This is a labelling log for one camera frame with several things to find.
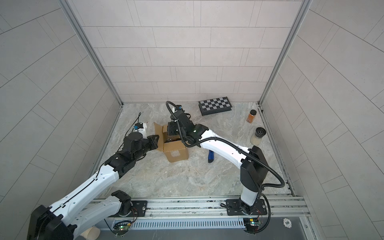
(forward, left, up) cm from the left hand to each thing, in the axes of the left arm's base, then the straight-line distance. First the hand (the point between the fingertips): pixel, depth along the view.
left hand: (163, 134), depth 78 cm
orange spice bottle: (+21, -54, -11) cm, 59 cm away
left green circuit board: (-38, +13, -14) cm, 43 cm away
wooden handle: (-41, +25, -11) cm, 49 cm away
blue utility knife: (-5, -26, -17) cm, 31 cm away
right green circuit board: (-37, -44, -17) cm, 60 cm away
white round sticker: (-37, -59, -16) cm, 72 cm away
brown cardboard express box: (-5, -5, -3) cm, 8 cm away
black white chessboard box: (+35, -31, -16) cm, 49 cm away
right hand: (+3, -2, +3) cm, 5 cm away
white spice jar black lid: (+6, -55, -7) cm, 56 cm away
